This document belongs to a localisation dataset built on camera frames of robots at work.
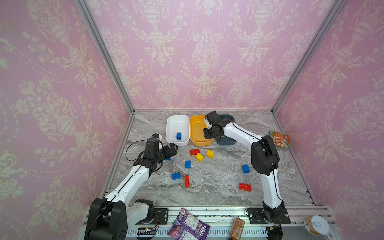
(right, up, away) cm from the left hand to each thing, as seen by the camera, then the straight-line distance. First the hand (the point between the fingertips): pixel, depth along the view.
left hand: (172, 149), depth 86 cm
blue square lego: (-4, -8, +8) cm, 12 cm away
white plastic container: (0, +15, +27) cm, 31 cm away
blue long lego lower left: (+2, -16, 0) cm, 16 cm away
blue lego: (+1, +6, +17) cm, 19 cm away
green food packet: (+71, +4, +17) cm, 74 cm away
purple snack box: (+9, -34, -16) cm, 39 cm away
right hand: (+21, +8, +12) cm, 25 cm away
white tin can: (+68, -31, -18) cm, 77 cm away
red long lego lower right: (+40, -20, -4) cm, 45 cm away
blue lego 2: (+8, -10, +7) cm, 15 cm away
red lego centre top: (+12, -4, +10) cm, 17 cm away
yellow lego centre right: (+22, -4, +9) cm, 25 cm away
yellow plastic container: (+15, +14, +25) cm, 32 cm away
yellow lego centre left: (+16, -6, +8) cm, 19 cm away
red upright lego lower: (+8, -18, -1) cm, 20 cm away
